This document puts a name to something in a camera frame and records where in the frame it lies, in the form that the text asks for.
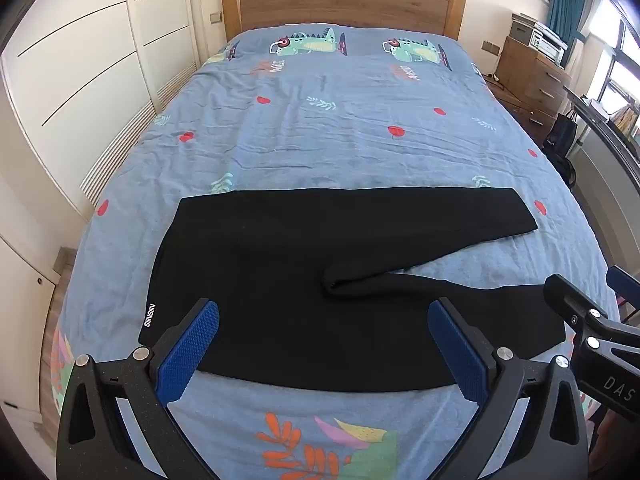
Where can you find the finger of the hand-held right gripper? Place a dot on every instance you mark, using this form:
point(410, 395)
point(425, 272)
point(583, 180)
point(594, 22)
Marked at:
point(570, 300)
point(622, 280)

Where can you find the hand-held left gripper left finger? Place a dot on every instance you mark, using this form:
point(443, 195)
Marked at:
point(192, 345)

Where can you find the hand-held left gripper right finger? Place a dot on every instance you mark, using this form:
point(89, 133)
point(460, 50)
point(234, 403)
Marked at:
point(457, 345)

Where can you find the black pants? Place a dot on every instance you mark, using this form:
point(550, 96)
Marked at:
point(300, 285)

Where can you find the dark edged desk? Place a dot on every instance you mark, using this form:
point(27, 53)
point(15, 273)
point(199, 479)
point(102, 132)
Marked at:
point(607, 127)

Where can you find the black bag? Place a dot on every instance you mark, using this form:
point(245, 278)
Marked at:
point(561, 135)

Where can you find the white slatted radiator cover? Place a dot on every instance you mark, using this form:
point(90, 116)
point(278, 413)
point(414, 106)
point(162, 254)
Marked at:
point(125, 145)

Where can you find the wooden dresser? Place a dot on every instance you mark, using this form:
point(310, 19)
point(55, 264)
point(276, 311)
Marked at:
point(532, 82)

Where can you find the window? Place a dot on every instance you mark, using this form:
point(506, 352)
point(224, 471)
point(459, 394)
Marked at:
point(617, 60)

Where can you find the blue printed bedsheet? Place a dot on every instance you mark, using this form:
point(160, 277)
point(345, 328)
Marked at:
point(325, 150)

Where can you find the white printer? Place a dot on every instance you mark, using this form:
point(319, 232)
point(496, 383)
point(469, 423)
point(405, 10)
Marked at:
point(540, 37)

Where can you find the white wardrobe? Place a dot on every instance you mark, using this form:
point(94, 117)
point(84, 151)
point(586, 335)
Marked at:
point(75, 60)

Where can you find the wooden headboard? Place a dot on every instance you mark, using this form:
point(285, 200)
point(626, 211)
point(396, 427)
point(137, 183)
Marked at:
point(340, 0)

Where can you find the beige wall socket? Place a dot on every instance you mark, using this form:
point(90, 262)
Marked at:
point(491, 47)

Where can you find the beige wall switch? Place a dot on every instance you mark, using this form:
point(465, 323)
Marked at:
point(215, 17)

